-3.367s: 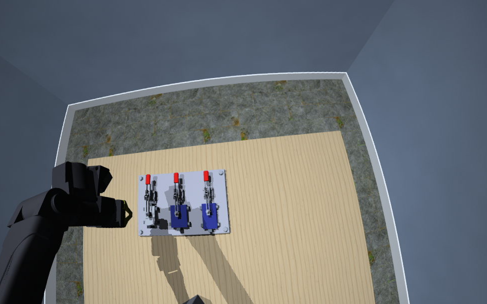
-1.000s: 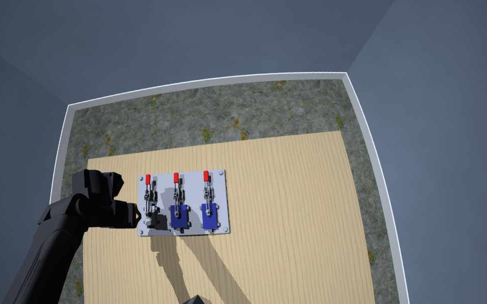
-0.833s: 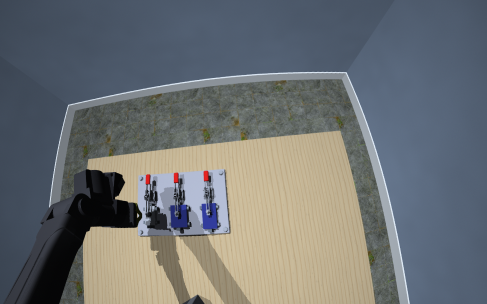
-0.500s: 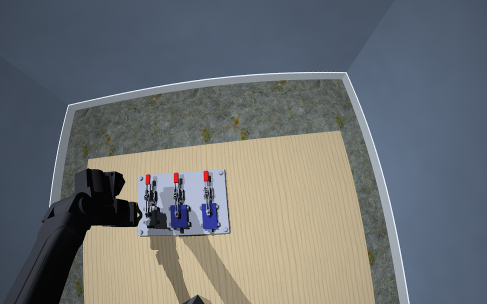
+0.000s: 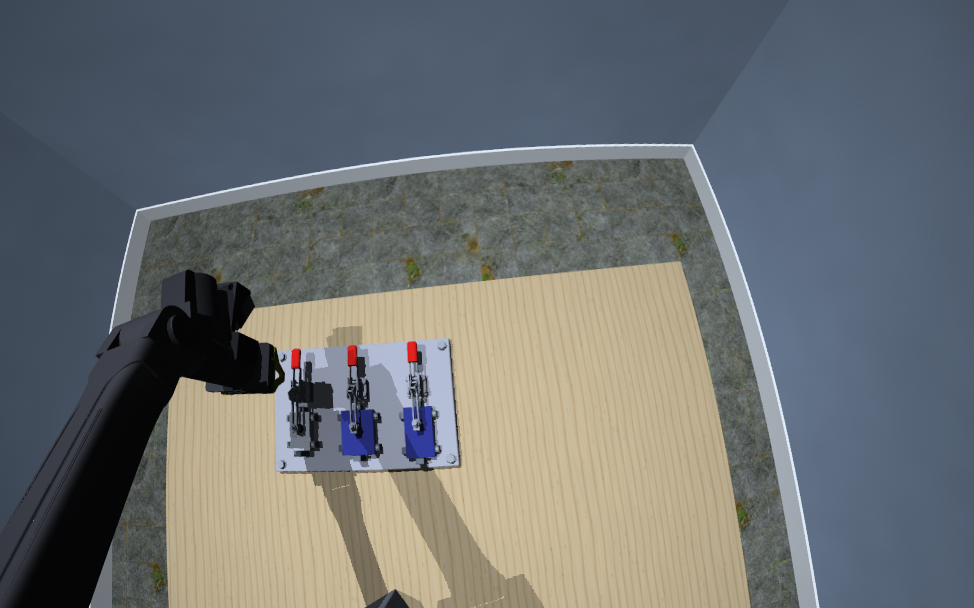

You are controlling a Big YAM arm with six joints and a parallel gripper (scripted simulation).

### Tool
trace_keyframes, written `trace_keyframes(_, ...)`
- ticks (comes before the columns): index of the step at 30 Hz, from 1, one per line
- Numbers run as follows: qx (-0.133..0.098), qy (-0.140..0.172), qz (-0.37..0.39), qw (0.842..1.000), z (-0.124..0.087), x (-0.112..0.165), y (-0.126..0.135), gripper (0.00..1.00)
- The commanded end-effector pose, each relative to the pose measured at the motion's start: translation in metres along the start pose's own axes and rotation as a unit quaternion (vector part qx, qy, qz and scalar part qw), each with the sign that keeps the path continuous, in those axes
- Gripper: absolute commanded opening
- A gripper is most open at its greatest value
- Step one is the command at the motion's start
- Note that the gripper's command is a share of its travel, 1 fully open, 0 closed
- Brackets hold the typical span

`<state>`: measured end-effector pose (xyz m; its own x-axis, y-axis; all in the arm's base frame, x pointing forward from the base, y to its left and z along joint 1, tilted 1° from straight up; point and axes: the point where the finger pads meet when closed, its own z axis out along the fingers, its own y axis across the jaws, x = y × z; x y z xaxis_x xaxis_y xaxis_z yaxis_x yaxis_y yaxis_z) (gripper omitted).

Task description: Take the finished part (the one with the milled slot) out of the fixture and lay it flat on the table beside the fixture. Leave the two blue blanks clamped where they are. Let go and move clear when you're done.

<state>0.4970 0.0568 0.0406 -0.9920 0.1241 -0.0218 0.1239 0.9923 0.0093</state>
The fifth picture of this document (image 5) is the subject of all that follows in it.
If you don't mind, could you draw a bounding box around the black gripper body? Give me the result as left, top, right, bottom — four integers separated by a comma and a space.
205, 340, 274, 394

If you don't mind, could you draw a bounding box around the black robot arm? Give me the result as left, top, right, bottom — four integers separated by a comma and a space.
0, 269, 259, 608

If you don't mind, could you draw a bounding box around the blue rectangular block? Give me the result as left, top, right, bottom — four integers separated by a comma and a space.
403, 406, 436, 458
341, 409, 377, 455

